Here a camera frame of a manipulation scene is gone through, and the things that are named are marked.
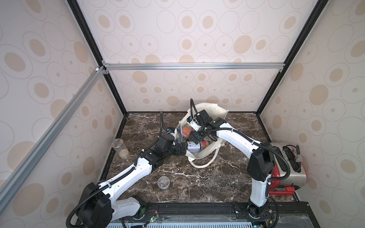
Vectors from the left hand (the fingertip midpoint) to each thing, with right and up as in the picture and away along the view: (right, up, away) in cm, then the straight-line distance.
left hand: (185, 144), depth 79 cm
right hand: (+11, +6, +11) cm, 16 cm away
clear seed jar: (-12, -21, -1) cm, 24 cm away
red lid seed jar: (+1, +6, +11) cm, 13 cm away
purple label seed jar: (+4, -3, +8) cm, 9 cm away
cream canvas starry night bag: (+16, +16, +8) cm, 24 cm away
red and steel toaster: (+56, -7, -8) cm, 57 cm away
